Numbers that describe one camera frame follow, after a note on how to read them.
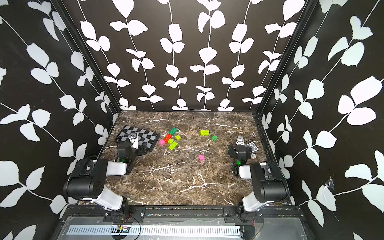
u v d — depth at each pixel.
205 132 1.08
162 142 1.01
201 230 0.70
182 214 0.76
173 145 1.01
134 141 0.80
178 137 1.04
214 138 1.04
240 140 0.81
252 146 0.98
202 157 0.94
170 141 1.01
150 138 1.01
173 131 1.07
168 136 1.04
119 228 0.71
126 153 0.72
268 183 0.46
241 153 0.72
